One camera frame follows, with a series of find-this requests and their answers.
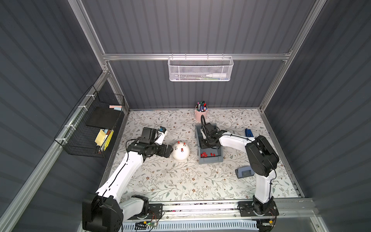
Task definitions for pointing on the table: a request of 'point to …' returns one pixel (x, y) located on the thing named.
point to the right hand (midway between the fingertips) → (201, 145)
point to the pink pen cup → (201, 108)
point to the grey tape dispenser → (244, 171)
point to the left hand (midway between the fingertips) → (165, 147)
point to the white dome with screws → (180, 152)
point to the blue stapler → (249, 133)
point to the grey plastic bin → (207, 155)
